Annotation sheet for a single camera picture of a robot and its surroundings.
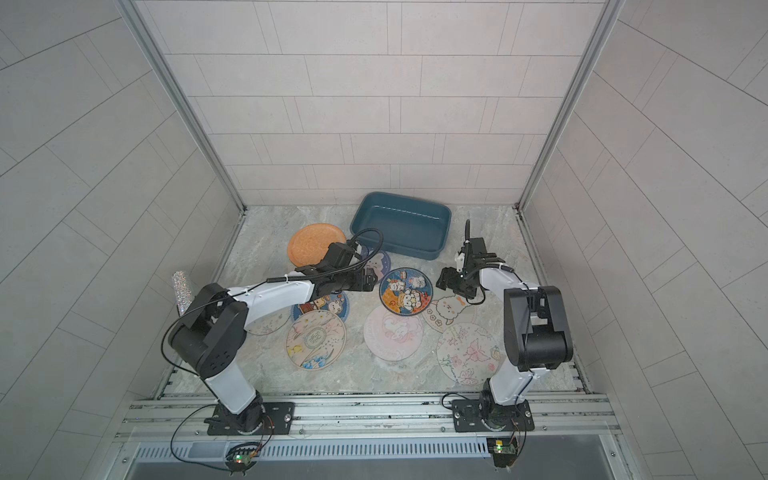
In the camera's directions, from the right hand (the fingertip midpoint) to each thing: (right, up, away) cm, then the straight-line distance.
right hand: (446, 282), depth 94 cm
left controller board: (-49, -32, -31) cm, 66 cm away
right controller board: (+9, -34, -26) cm, 44 cm away
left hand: (-23, +2, -2) cm, 23 cm away
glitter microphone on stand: (-66, +2, -25) cm, 70 cm away
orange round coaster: (-47, +12, +11) cm, 49 cm away
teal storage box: (-10, +18, +21) cm, 29 cm away
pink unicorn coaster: (-17, -14, -9) cm, 24 cm away
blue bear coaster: (-35, -6, -3) cm, 35 cm away
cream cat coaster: (0, -7, -5) cm, 9 cm away
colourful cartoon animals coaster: (-13, -3, 0) cm, 13 cm away
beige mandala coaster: (-38, -14, -11) cm, 42 cm away
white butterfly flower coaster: (+4, -18, -13) cm, 22 cm away
